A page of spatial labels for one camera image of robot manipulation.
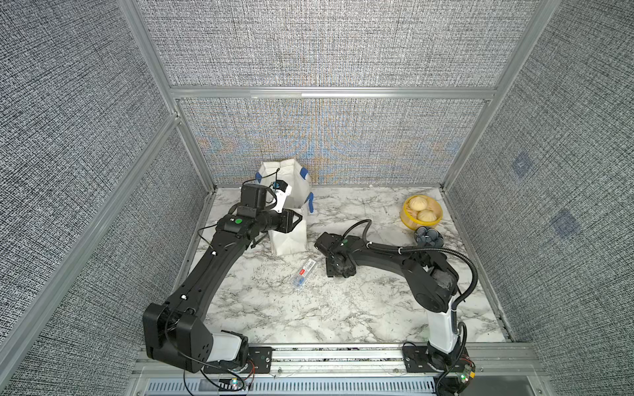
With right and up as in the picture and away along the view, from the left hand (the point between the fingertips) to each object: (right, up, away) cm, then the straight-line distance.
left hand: (301, 214), depth 77 cm
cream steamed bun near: (+50, -1, +23) cm, 55 cm away
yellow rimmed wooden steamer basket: (+43, -2, +26) cm, 50 cm away
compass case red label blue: (-1, -24, +13) cm, 27 cm away
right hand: (+11, -20, +15) cm, 27 cm away
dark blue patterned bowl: (+48, -10, +21) cm, 54 cm away
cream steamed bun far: (+48, +4, +27) cm, 55 cm away
